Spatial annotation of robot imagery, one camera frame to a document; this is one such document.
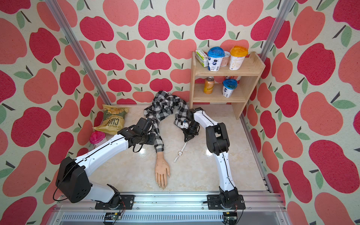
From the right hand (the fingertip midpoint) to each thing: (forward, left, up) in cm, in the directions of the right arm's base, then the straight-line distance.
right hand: (187, 143), depth 97 cm
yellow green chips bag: (+10, +55, +8) cm, 56 cm away
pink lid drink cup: (-7, +59, +10) cm, 60 cm away
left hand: (-7, +20, +13) cm, 25 cm away
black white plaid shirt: (+28, +21, +9) cm, 36 cm away
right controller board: (-40, -26, -4) cm, 48 cm away
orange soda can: (+30, -12, +30) cm, 44 cm away
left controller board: (-46, +35, -2) cm, 58 cm away
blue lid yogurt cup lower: (+29, -25, +30) cm, 48 cm away
